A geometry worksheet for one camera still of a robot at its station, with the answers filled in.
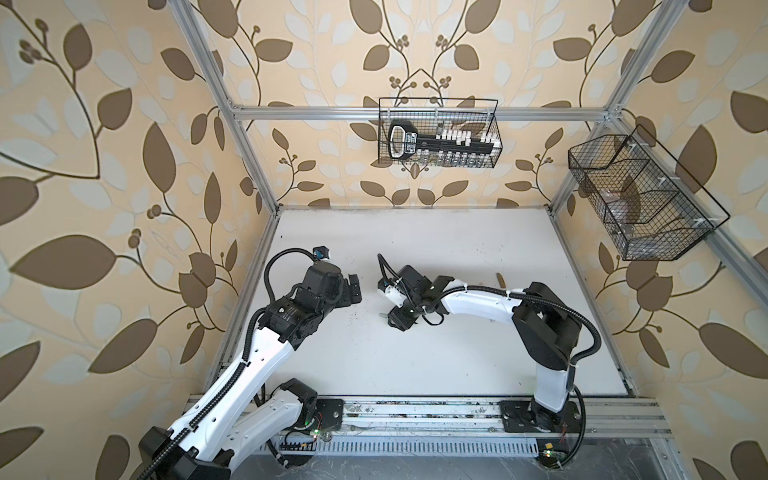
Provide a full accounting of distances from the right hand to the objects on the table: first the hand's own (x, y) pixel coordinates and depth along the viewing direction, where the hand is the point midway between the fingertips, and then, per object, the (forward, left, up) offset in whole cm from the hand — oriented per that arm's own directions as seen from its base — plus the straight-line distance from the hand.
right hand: (396, 317), depth 88 cm
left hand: (+2, +13, +18) cm, 22 cm away
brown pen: (+13, -36, -3) cm, 38 cm away
